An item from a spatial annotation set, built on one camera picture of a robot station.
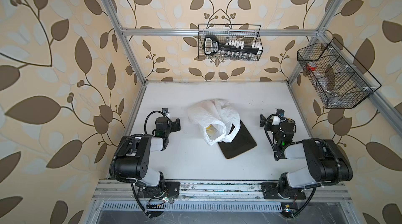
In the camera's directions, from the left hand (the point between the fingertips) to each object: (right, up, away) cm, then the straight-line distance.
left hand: (168, 118), depth 95 cm
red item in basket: (+82, +30, -7) cm, 87 cm away
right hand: (+61, +2, -3) cm, 61 cm away
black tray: (+44, -13, -6) cm, 47 cm away
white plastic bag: (+29, +2, -24) cm, 38 cm away
